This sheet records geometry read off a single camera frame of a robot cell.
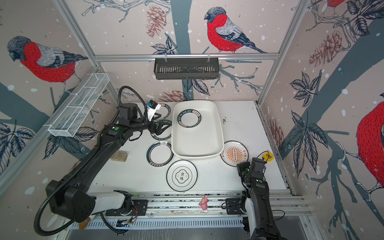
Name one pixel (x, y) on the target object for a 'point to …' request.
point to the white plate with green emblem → (181, 175)
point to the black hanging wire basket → (170, 68)
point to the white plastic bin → (205, 141)
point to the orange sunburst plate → (233, 152)
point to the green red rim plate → (160, 153)
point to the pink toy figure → (204, 203)
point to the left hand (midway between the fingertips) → (166, 116)
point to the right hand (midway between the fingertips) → (237, 161)
